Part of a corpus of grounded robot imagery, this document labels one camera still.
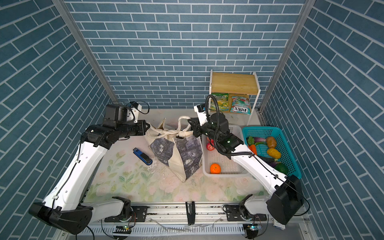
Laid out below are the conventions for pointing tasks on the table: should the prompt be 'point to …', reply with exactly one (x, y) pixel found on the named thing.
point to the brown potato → (271, 142)
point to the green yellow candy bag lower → (223, 101)
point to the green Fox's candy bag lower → (240, 105)
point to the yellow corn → (274, 153)
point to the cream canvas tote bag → (181, 151)
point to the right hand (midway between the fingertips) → (187, 118)
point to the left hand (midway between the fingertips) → (150, 125)
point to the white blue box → (279, 225)
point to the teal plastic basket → (286, 158)
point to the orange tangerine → (215, 168)
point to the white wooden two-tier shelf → (236, 84)
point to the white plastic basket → (230, 168)
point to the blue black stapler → (142, 156)
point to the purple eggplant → (257, 139)
